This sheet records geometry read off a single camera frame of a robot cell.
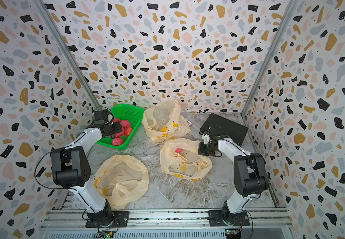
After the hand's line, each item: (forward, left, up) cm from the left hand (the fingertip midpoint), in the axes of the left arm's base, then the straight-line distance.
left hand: (119, 126), depth 96 cm
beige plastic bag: (-19, -39, -7) cm, 44 cm away
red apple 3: (+1, -4, -6) cm, 7 cm away
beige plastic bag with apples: (-32, -7, -6) cm, 33 cm away
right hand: (-15, -51, -7) cm, 54 cm away
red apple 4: (-5, -1, -2) cm, 5 cm away
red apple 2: (-8, +1, -5) cm, 10 cm away
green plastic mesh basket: (+25, +6, -12) cm, 28 cm away
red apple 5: (-13, -38, -9) cm, 41 cm away
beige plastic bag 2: (+16, -27, -14) cm, 34 cm away
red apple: (+8, 0, -6) cm, 10 cm away
